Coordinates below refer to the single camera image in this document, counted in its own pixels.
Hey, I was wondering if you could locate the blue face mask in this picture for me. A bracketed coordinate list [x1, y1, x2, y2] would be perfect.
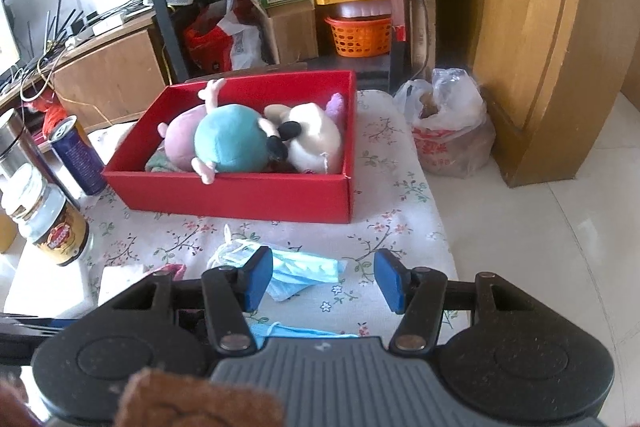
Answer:
[206, 225, 347, 303]

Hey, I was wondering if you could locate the pink blue pig plush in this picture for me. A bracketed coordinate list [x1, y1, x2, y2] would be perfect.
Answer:
[157, 78, 288, 184]

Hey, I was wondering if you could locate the white mouse plush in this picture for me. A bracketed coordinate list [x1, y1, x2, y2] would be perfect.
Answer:
[259, 103, 344, 174]

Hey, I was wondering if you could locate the floral tablecloth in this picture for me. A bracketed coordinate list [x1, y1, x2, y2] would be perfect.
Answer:
[1, 90, 457, 339]

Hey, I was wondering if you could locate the red cardboard box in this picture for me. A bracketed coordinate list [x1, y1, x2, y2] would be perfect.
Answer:
[103, 70, 357, 223]

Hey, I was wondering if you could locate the white green patterned cloth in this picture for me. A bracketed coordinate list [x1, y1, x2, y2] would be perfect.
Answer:
[144, 148, 181, 172]

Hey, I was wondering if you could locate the white plastic bag on floor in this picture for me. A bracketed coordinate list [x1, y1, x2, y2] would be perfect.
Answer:
[394, 68, 496, 179]

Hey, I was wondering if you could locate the glass jar with label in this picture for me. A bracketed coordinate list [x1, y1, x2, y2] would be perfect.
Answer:
[1, 162, 90, 267]

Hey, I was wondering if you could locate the purple fluffy towel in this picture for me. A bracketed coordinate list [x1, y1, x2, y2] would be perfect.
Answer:
[326, 93, 346, 131]

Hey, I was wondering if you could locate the blue drink can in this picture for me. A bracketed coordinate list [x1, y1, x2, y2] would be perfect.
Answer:
[49, 116, 107, 196]

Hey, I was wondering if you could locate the wooden stool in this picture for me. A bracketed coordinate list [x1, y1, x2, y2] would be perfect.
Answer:
[186, 62, 308, 83]

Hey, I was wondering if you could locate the wooden TV stand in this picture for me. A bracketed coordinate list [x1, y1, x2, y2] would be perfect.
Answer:
[1, 12, 171, 131]

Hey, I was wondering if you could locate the red white plastic bag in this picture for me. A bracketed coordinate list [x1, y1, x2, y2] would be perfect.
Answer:
[182, 0, 267, 74]

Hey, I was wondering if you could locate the stainless steel thermos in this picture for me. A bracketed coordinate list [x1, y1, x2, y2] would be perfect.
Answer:
[0, 108, 79, 209]

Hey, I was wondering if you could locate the orange plastic basket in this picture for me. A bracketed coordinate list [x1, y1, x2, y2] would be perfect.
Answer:
[324, 16, 392, 58]

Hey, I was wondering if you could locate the brown cardboard box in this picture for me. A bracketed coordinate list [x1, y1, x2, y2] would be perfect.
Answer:
[250, 0, 319, 65]

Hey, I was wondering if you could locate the white power strip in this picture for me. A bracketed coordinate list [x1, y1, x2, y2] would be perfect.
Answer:
[63, 0, 153, 50]

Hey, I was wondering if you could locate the black wifi router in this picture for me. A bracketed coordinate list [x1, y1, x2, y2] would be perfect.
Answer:
[23, 0, 94, 58]

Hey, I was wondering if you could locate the wooden cabinet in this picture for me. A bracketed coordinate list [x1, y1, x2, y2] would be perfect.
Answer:
[436, 0, 639, 187]

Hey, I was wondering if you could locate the yellow cable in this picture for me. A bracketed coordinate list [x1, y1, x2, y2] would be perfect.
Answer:
[19, 0, 137, 128]

